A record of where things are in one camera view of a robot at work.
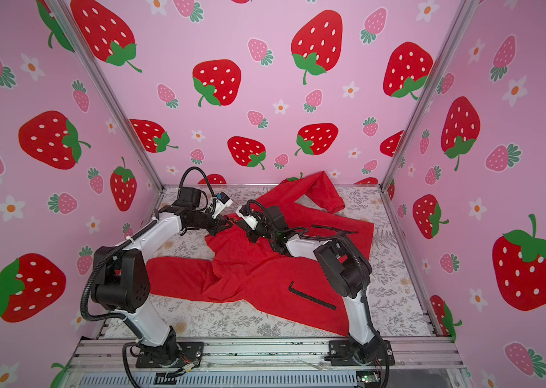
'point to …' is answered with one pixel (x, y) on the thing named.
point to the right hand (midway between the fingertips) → (236, 223)
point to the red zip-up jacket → (233, 269)
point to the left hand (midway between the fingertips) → (230, 222)
